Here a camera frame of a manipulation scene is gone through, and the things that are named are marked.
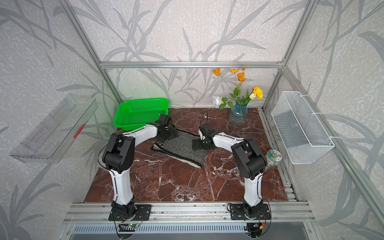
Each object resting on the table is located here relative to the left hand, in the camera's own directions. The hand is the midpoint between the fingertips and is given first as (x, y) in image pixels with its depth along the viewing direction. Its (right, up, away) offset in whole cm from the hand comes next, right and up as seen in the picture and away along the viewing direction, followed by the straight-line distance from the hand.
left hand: (174, 136), depth 101 cm
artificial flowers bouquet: (+44, +26, -4) cm, 51 cm away
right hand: (+17, -6, -4) cm, 18 cm away
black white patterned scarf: (+5, -7, -6) cm, 10 cm away
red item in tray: (-37, +6, -33) cm, 50 cm away
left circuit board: (-17, -42, -29) cm, 53 cm away
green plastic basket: (-36, +15, +15) cm, 42 cm away
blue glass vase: (+44, +15, +2) cm, 47 cm away
